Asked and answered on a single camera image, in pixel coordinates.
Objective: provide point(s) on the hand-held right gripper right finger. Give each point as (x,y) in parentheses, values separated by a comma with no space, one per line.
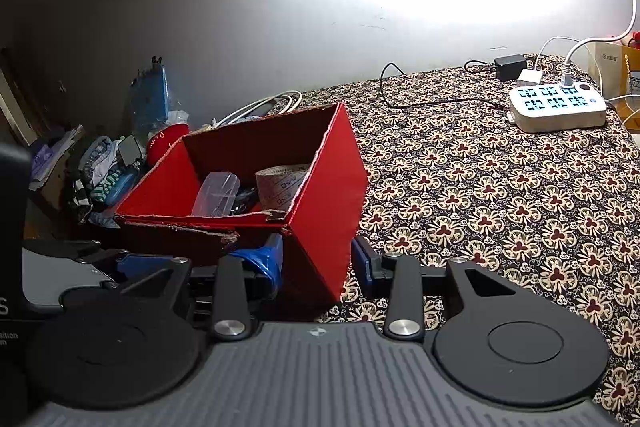
(361,264)

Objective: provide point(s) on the striped cloth pile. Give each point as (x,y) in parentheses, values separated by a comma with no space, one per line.
(95,162)

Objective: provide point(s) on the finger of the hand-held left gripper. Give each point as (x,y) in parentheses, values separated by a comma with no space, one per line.
(145,268)

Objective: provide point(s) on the white power strip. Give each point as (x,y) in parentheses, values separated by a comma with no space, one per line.
(555,117)

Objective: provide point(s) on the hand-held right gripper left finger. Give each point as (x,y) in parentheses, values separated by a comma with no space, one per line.
(265,262)

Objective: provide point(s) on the blue packet in plastic bag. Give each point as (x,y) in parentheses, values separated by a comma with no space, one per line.
(150,102)

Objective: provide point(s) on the yellow paper gift bag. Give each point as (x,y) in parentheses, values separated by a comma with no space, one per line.
(625,72)

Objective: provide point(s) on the clear plastic box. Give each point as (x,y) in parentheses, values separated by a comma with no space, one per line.
(215,192)

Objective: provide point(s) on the black key fob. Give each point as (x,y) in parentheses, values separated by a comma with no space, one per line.
(245,202)

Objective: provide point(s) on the blue patterned packet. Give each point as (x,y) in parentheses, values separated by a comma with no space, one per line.
(102,221)

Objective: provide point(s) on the white purple paper pile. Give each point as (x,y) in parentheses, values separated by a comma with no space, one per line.
(50,157)

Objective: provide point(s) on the blue oval case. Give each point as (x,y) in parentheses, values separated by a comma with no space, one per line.
(112,187)

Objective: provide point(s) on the small black-framed mirror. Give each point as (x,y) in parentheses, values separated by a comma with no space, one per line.
(130,150)

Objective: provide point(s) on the red plush cushion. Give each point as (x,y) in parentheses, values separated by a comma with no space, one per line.
(162,147)

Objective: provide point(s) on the floral patterned cloth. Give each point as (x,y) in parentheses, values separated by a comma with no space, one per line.
(475,207)

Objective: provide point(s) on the black power adapter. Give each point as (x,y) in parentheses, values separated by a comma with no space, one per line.
(509,68)

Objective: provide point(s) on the red cardboard box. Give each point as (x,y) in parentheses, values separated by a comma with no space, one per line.
(335,207)

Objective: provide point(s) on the printed white tape roll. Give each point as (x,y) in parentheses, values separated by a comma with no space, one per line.
(277,187)

